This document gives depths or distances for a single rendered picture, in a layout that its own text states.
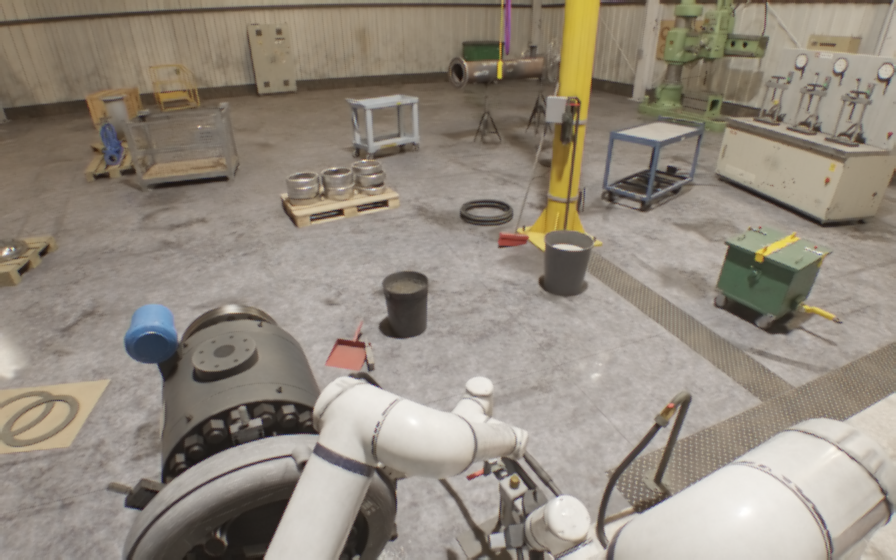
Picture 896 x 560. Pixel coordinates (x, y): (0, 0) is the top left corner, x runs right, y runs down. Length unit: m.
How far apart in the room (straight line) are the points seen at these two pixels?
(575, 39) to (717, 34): 7.52
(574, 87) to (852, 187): 3.47
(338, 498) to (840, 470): 0.68
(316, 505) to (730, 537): 0.61
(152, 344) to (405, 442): 1.21
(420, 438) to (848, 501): 0.55
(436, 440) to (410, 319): 2.32
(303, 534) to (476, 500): 1.50
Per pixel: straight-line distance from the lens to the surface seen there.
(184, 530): 1.33
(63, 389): 3.65
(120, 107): 10.01
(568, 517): 1.01
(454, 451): 0.82
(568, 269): 3.57
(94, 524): 2.73
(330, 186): 5.33
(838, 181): 6.19
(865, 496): 0.57
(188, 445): 1.60
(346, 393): 0.86
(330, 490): 0.85
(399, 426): 0.79
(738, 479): 0.50
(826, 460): 0.55
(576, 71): 4.18
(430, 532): 2.21
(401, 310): 3.04
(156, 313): 1.88
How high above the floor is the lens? 1.89
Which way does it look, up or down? 30 degrees down
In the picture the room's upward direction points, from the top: 1 degrees counter-clockwise
